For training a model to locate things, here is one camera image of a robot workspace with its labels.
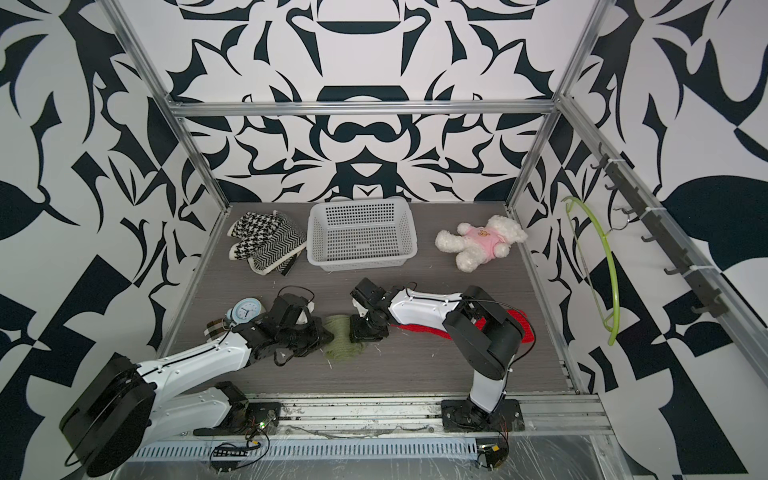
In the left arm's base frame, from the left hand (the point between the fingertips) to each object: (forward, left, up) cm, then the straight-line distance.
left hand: (336, 331), depth 84 cm
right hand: (0, -4, -3) cm, 5 cm away
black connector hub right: (-29, -38, -6) cm, 48 cm away
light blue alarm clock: (+8, +27, -1) cm, 28 cm away
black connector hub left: (-25, +25, -8) cm, 36 cm away
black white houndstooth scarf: (+28, +22, +6) cm, 36 cm away
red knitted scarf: (0, -28, -4) cm, 28 cm away
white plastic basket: (+32, -7, +3) cm, 33 cm away
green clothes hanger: (-9, -61, +20) cm, 65 cm away
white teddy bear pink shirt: (+26, -45, +3) cm, 52 cm away
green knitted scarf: (-5, -2, +1) cm, 5 cm away
